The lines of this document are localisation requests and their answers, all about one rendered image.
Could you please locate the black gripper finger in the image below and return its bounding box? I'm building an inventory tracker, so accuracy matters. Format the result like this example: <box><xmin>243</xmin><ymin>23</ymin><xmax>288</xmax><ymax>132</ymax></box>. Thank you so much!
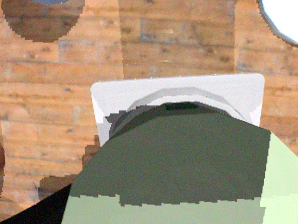
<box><xmin>0</xmin><ymin>185</ymin><xmax>72</xmax><ymax>224</ymax></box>

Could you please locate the orange cylinder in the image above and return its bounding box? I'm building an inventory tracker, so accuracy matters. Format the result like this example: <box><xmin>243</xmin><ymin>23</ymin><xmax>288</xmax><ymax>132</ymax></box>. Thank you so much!
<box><xmin>0</xmin><ymin>141</ymin><xmax>5</xmax><ymax>175</ymax></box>

